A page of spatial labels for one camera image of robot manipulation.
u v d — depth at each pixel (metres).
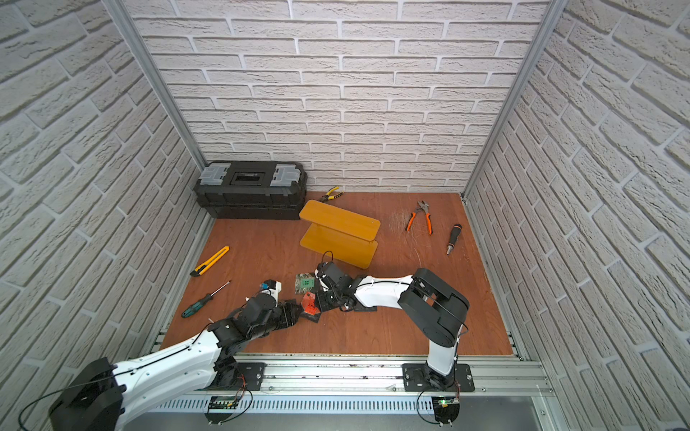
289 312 0.76
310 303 0.87
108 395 0.41
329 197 1.18
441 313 0.48
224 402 0.73
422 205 1.17
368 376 0.76
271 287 0.77
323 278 0.70
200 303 0.86
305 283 0.92
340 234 0.90
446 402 0.71
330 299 0.76
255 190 1.00
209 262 0.97
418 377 0.73
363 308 0.64
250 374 0.75
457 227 1.06
